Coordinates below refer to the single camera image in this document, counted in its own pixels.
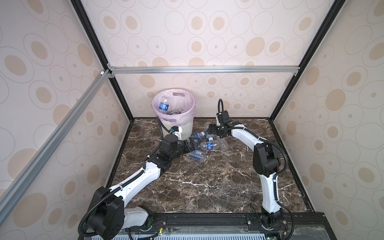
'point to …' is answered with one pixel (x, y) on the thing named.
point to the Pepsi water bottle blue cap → (209, 145)
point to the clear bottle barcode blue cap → (197, 155)
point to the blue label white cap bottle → (164, 105)
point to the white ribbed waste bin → (187, 129)
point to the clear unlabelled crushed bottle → (223, 144)
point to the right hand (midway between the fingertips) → (212, 130)
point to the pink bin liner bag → (175, 105)
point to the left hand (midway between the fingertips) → (199, 140)
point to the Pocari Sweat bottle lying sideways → (200, 134)
